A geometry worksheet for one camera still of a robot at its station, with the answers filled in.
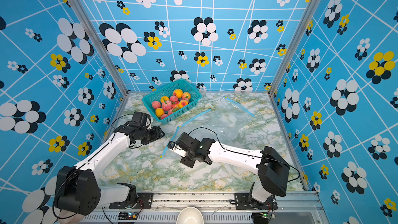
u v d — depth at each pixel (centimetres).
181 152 68
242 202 72
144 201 74
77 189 40
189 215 69
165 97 109
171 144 67
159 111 102
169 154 88
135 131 62
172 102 108
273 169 42
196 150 57
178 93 112
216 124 102
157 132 76
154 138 75
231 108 111
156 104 107
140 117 68
